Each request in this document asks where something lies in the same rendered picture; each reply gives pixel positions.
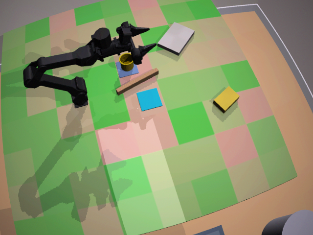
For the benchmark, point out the brown wooden plank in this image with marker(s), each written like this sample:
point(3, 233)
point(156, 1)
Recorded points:
point(137, 81)

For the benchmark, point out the yellow rectangular block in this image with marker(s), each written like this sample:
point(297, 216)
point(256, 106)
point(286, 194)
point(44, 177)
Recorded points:
point(226, 99)

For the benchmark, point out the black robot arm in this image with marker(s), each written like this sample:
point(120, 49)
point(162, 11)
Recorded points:
point(97, 49)

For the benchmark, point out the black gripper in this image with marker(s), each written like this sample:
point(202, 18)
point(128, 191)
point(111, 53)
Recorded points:
point(136, 53)

